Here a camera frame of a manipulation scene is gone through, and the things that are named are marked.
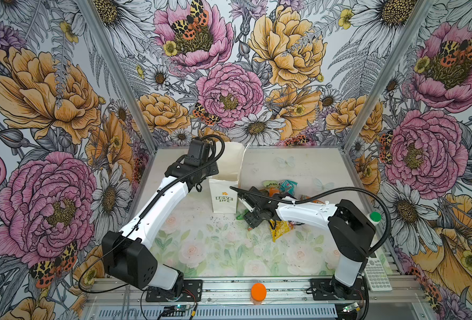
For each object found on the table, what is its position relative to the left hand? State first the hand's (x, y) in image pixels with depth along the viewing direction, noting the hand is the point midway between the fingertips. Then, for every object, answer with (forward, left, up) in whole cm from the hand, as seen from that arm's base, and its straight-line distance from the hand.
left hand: (210, 171), depth 81 cm
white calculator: (-35, -63, -21) cm, 75 cm away
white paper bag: (-6, -4, -11) cm, 14 cm away
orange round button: (-40, -18, -16) cm, 46 cm away
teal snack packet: (+4, -35, -18) cm, 40 cm away
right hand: (-12, -19, -20) cm, 30 cm away
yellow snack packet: (-17, -28, -18) cm, 37 cm away
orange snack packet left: (+1, -27, -16) cm, 31 cm away
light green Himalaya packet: (+8, -27, -21) cm, 35 cm away
